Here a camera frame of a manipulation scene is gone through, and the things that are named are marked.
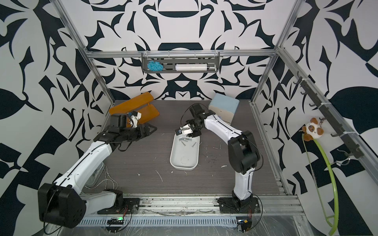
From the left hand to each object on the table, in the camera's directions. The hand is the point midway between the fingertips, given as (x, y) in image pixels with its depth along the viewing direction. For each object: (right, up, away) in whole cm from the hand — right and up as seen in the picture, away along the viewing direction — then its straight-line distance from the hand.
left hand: (149, 128), depth 80 cm
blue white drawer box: (+44, +12, +16) cm, 49 cm away
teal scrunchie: (0, +37, +11) cm, 39 cm away
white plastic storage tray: (+18, -17, +11) cm, 27 cm away
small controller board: (-14, -45, -8) cm, 48 cm away
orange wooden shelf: (-14, +15, +24) cm, 32 cm away
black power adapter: (+48, -45, -10) cm, 66 cm away
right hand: (+19, 0, +11) cm, 22 cm away
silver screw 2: (+18, -12, +16) cm, 27 cm away
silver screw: (+23, -13, +15) cm, 31 cm away
